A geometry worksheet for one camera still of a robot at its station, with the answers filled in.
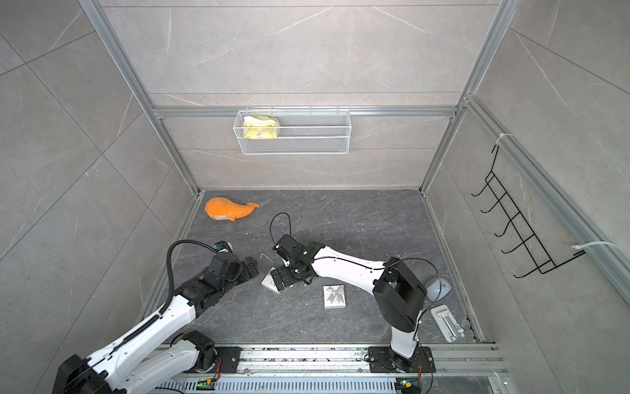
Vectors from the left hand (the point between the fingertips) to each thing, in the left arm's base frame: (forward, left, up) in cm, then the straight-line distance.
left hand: (249, 262), depth 84 cm
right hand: (-5, -14, -3) cm, 15 cm away
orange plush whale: (+28, +17, -3) cm, 33 cm away
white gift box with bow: (-5, -6, -6) cm, 10 cm away
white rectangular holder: (-19, -66, -9) cm, 70 cm away
